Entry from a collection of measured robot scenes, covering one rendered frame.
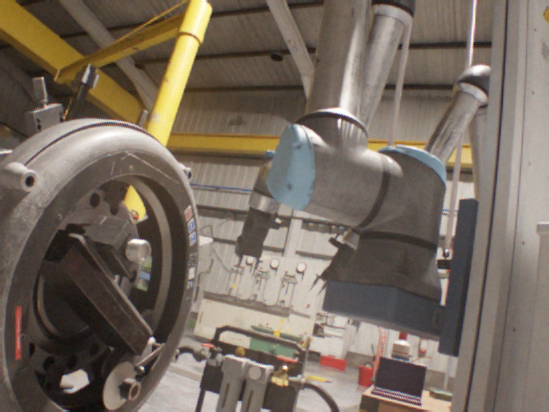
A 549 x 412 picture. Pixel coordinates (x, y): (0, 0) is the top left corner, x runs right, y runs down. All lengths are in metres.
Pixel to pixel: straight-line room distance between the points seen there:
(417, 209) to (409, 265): 0.11
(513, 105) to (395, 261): 0.39
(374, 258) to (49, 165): 0.60
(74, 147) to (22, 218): 0.17
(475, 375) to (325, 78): 0.61
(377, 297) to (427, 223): 0.17
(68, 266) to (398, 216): 0.60
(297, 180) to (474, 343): 0.42
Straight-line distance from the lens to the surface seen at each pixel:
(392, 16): 1.23
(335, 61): 0.95
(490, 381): 0.86
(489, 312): 0.86
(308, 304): 7.47
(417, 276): 0.81
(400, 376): 1.68
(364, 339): 11.72
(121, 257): 0.90
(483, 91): 1.52
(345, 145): 0.81
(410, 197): 0.84
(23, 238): 0.82
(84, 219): 1.10
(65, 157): 0.87
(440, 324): 0.89
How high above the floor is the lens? 0.62
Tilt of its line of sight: 14 degrees up
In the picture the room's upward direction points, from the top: 14 degrees clockwise
